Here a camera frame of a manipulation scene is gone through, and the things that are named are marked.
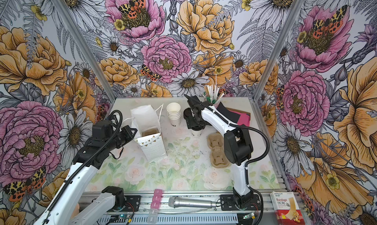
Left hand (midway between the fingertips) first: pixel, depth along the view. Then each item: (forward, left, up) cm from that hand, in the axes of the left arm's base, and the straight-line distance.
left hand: (137, 134), depth 75 cm
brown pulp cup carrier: (+13, 0, -18) cm, 22 cm away
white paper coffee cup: (+10, -30, -16) cm, 36 cm away
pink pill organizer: (-28, -9, -21) cm, 36 cm away
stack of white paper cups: (+18, -17, -6) cm, 26 cm away
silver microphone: (-27, -18, -18) cm, 37 cm away
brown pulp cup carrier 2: (-4, -44, -20) cm, 48 cm away
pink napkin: (+22, -64, -17) cm, 70 cm away
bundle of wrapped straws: (+35, -43, -8) cm, 56 cm away
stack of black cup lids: (+29, -24, -17) cm, 41 cm away
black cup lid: (+9, -30, -8) cm, 32 cm away
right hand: (+12, -31, -12) cm, 35 cm away
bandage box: (-30, -72, -18) cm, 80 cm away
